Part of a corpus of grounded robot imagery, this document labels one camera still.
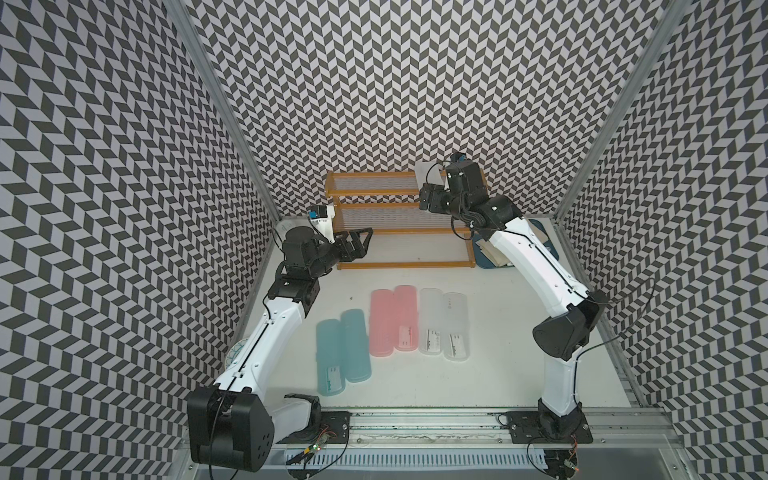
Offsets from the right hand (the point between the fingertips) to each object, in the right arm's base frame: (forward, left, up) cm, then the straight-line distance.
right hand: (436, 197), depth 79 cm
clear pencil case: (-20, +1, -33) cm, 39 cm away
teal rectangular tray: (+8, -45, -32) cm, 55 cm away
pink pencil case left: (-21, +16, -33) cm, 42 cm away
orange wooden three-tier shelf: (-15, +9, +2) cm, 17 cm away
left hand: (-9, +20, -4) cm, 22 cm away
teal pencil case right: (-32, +22, -33) cm, 51 cm away
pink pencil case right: (-19, +9, -33) cm, 39 cm away
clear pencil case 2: (-22, -7, -33) cm, 40 cm away
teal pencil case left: (-37, +29, -31) cm, 56 cm away
